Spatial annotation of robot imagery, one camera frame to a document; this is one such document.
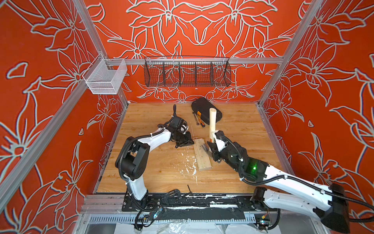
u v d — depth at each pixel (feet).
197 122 3.50
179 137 2.54
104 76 3.04
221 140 1.93
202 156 2.80
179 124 2.45
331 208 1.29
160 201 2.44
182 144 2.61
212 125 2.01
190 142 2.87
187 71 3.20
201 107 3.65
